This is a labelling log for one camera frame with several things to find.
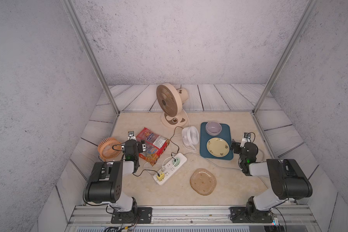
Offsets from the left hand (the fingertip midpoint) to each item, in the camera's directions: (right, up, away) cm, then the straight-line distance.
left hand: (136, 140), depth 94 cm
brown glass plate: (+42, -23, -10) cm, 48 cm away
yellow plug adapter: (+18, -19, -14) cm, 29 cm away
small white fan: (+35, +3, -3) cm, 35 cm away
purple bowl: (+53, +7, +11) cm, 54 cm away
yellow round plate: (+54, -5, +5) cm, 55 cm away
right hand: (+68, 0, -1) cm, 68 cm away
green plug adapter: (+26, -13, -7) cm, 30 cm away
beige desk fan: (+22, +25, -2) cm, 33 cm away
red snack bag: (+13, -4, +1) cm, 13 cm away
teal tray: (+46, +1, +8) cm, 47 cm away
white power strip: (+22, -16, -8) cm, 29 cm away
